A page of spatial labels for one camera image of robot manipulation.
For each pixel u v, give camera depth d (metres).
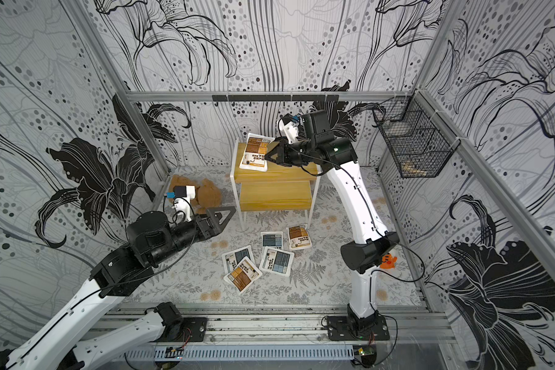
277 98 0.92
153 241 0.44
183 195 0.54
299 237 0.91
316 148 0.53
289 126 0.62
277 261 0.86
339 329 0.72
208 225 0.51
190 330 0.73
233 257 0.88
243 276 0.82
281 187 0.92
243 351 0.76
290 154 0.60
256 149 0.69
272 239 0.93
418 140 0.89
